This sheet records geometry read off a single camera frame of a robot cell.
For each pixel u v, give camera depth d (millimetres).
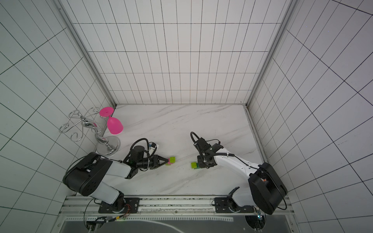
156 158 790
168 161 837
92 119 761
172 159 833
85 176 451
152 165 775
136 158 711
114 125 847
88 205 697
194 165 846
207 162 599
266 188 412
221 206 723
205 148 656
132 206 725
